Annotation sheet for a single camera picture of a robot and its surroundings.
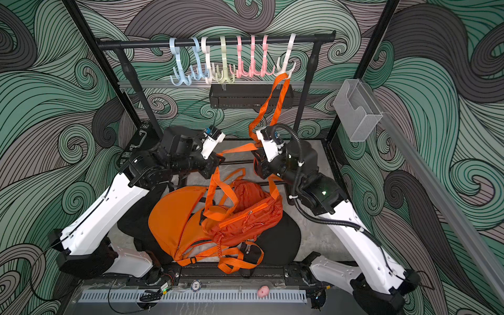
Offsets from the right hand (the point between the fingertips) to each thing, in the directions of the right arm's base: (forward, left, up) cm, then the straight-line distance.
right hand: (253, 147), depth 60 cm
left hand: (+1, +10, -3) cm, 11 cm away
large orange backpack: (-11, +33, -38) cm, 51 cm away
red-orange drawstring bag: (-12, +8, -26) cm, 30 cm away
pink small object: (-33, -3, -40) cm, 52 cm away
